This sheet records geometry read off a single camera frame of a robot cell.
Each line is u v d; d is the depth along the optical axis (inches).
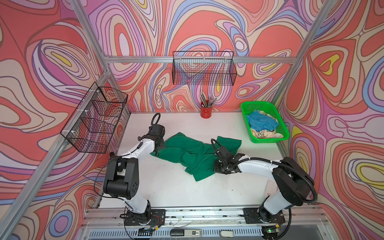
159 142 34.7
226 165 26.4
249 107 47.3
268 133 39.8
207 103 44.9
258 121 41.6
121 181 17.8
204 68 37.8
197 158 36.1
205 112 44.8
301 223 29.8
